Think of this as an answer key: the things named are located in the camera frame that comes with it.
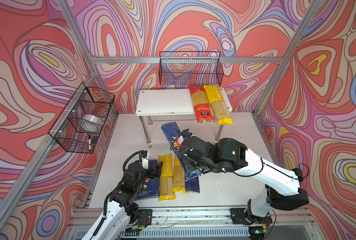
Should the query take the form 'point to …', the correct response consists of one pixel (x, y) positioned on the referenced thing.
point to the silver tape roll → (94, 118)
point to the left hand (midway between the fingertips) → (156, 160)
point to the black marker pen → (89, 143)
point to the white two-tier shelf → (170, 102)
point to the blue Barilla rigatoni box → (150, 187)
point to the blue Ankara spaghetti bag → (192, 185)
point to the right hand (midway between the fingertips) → (187, 163)
